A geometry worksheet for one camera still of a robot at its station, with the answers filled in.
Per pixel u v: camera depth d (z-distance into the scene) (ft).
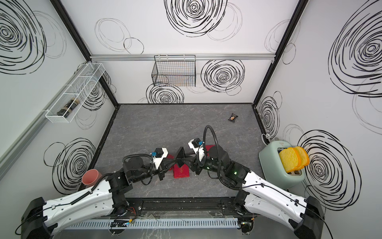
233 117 3.63
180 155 2.22
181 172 2.70
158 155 1.90
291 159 2.30
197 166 1.96
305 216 1.30
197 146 1.94
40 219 1.35
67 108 2.18
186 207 2.48
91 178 2.44
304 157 2.24
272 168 2.36
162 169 1.99
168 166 2.22
